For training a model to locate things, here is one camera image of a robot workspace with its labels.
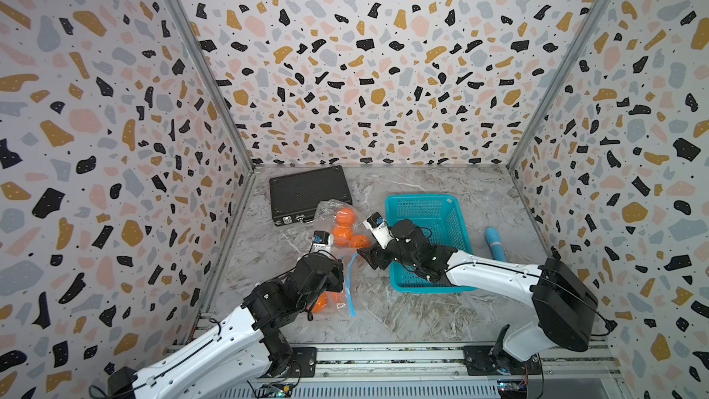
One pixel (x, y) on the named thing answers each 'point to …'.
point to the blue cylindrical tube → (498, 250)
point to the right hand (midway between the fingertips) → (366, 243)
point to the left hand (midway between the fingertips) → (346, 263)
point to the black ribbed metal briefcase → (295, 198)
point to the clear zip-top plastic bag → (355, 273)
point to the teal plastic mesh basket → (442, 217)
